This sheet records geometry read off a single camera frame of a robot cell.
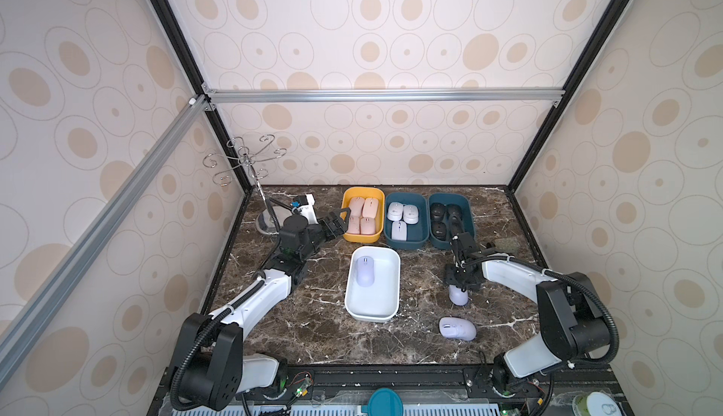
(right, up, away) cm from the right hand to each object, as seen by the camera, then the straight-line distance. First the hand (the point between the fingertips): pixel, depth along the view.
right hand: (463, 281), depth 93 cm
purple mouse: (-33, +3, -1) cm, 33 cm away
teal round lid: (-28, -21, -28) cm, 45 cm away
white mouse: (-21, +23, +16) cm, 36 cm away
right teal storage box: (0, +29, +20) cm, 35 cm away
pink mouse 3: (-37, +18, +12) cm, 43 cm away
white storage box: (-30, -2, -1) cm, 30 cm away
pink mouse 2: (-31, +25, +17) cm, 43 cm away
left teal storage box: (-13, +15, +11) cm, 23 cm away
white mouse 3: (-20, +16, +10) cm, 28 cm away
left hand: (-37, +23, -13) cm, 45 cm away
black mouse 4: (+3, +17, +17) cm, 24 cm away
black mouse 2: (+2, +22, +16) cm, 27 cm away
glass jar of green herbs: (+17, +11, +6) cm, 21 cm away
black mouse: (-5, +23, +15) cm, 28 cm away
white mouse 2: (-15, +22, +14) cm, 30 cm away
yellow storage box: (-33, +31, +22) cm, 50 cm away
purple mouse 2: (-4, -3, -5) cm, 7 cm away
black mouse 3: (-6, +16, +10) cm, 20 cm away
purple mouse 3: (-6, -11, -12) cm, 17 cm away
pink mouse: (-36, +25, +16) cm, 47 cm away
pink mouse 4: (-32, +18, +13) cm, 39 cm away
